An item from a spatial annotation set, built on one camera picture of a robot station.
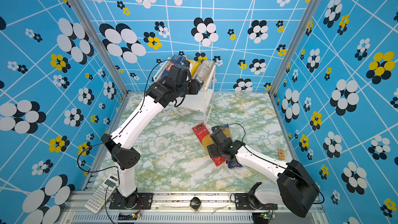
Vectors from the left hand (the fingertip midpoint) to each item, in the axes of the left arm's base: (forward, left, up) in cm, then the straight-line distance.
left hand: (199, 82), depth 74 cm
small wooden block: (-21, -47, -35) cm, 62 cm away
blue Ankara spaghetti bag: (-3, -16, -38) cm, 42 cm away
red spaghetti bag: (-10, -3, -34) cm, 36 cm away
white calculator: (-44, +48, -36) cm, 75 cm away
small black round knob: (-46, +1, -27) cm, 53 cm away
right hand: (-18, -11, -31) cm, 38 cm away
